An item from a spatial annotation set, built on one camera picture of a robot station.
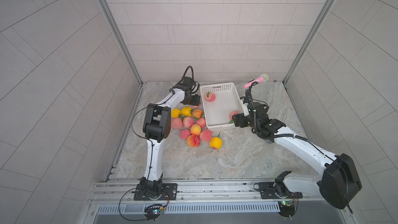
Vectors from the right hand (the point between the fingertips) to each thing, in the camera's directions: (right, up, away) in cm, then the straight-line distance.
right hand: (237, 115), depth 84 cm
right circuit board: (+19, -40, -15) cm, 47 cm away
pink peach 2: (-18, -11, -1) cm, 21 cm away
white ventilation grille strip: (-48, -41, -15) cm, 64 cm away
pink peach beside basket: (-20, -5, +6) cm, 21 cm away
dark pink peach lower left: (-29, -11, +1) cm, 31 cm away
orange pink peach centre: (-23, -8, +3) cm, 25 cm away
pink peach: (0, 0, +12) cm, 12 cm away
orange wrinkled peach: (-23, 0, +10) cm, 25 cm away
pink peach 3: (-24, +4, +12) cm, 27 cm away
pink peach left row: (-34, -5, +5) cm, 35 cm away
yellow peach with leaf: (-12, -14, -3) cm, 19 cm away
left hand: (-23, +7, +18) cm, 30 cm away
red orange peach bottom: (-24, -14, -2) cm, 28 cm away
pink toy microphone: (+17, +21, +6) cm, 27 cm away
